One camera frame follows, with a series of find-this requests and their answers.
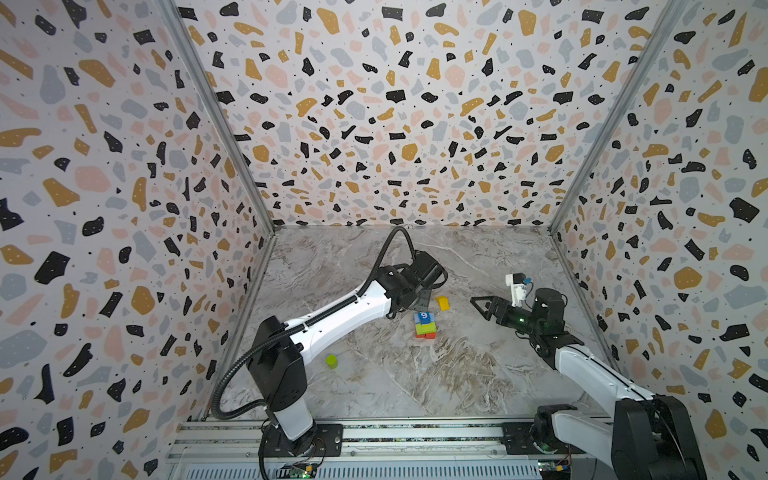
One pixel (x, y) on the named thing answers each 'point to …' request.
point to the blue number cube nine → (425, 317)
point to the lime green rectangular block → (422, 329)
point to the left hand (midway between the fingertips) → (420, 293)
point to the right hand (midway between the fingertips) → (477, 298)
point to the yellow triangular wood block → (444, 303)
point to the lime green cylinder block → (332, 361)
